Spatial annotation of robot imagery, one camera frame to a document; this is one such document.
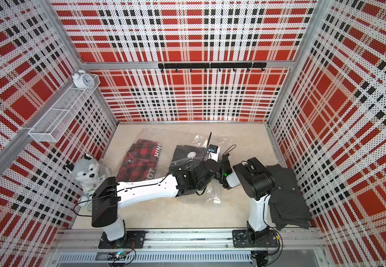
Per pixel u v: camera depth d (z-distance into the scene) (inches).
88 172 30.7
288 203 32.4
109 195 19.1
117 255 27.4
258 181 20.2
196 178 22.2
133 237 29.0
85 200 29.2
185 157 37.3
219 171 21.8
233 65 35.6
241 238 28.9
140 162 38.6
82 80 31.5
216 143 26.1
